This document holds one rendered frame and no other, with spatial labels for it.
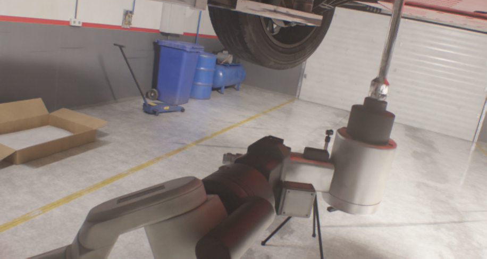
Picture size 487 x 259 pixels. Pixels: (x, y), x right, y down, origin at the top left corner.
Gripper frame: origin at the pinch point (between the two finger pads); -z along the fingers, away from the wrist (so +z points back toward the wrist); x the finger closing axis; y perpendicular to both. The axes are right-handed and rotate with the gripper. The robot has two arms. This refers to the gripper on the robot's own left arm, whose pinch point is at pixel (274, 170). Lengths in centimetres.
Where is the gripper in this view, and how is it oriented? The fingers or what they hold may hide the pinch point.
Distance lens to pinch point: 55.3
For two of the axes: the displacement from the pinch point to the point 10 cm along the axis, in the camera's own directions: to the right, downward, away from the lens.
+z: -4.4, 1.8, -8.8
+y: 8.8, 2.6, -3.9
